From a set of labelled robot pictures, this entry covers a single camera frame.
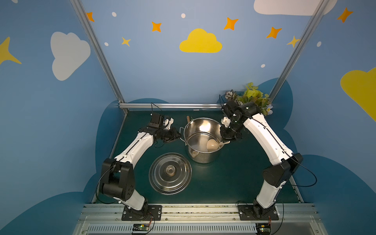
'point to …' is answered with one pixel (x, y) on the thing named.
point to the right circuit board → (263, 228)
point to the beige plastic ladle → (212, 145)
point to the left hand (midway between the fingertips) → (182, 134)
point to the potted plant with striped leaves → (251, 94)
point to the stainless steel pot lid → (170, 173)
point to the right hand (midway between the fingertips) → (225, 139)
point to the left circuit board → (140, 227)
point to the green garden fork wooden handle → (188, 118)
